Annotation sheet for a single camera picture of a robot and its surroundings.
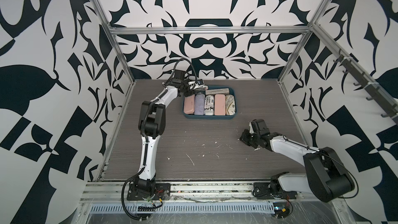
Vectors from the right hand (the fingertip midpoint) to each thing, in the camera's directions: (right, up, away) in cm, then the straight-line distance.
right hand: (238, 135), depth 91 cm
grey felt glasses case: (-11, +26, +14) cm, 31 cm away
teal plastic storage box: (0, +26, +14) cm, 30 cm away
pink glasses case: (-29, +18, +7) cm, 35 cm away
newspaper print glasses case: (-21, +28, +11) cm, 37 cm away
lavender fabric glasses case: (-22, +18, +8) cm, 29 cm away
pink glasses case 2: (-10, +17, +8) cm, 21 cm away
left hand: (-27, +31, +13) cm, 43 cm away
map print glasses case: (-3, +17, +7) cm, 19 cm away
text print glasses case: (-17, +15, +5) cm, 23 cm away
